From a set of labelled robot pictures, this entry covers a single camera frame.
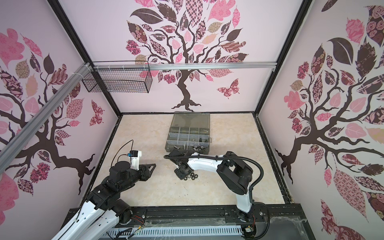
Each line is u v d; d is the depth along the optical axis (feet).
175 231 2.29
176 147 3.25
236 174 1.56
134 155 2.15
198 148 3.20
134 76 3.11
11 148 1.65
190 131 3.40
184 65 3.08
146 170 2.14
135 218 2.38
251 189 1.72
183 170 2.44
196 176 2.86
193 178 2.84
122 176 1.82
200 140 3.30
